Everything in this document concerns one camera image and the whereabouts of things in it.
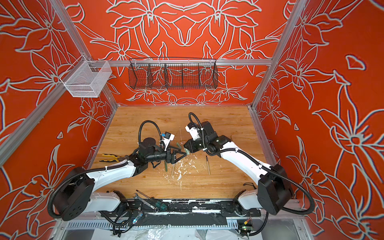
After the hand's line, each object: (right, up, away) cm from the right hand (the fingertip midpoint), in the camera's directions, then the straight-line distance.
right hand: (182, 145), depth 78 cm
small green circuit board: (+31, -37, -9) cm, 50 cm away
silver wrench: (-13, -31, -5) cm, 34 cm away
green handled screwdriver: (-11, -30, -5) cm, 32 cm away
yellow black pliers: (-41, -11, +12) cm, 44 cm away
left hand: (0, -3, -2) cm, 4 cm away
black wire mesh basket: (-8, +45, +22) cm, 51 cm away
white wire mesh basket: (-62, +40, +14) cm, 75 cm away
